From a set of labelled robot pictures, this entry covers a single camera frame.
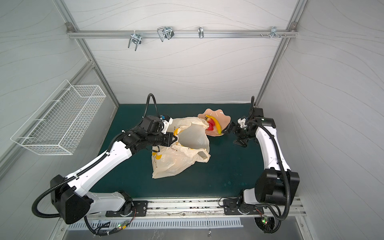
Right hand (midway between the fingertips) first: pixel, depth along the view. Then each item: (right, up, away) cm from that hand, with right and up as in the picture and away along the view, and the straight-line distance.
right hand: (231, 133), depth 80 cm
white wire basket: (-83, +5, -11) cm, 84 cm away
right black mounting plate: (-2, -37, -6) cm, 37 cm away
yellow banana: (-4, +4, +26) cm, 26 cm away
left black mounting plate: (-48, -37, -6) cm, 61 cm away
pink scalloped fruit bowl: (0, +8, +27) cm, 28 cm away
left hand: (-28, -1, -5) cm, 28 cm away
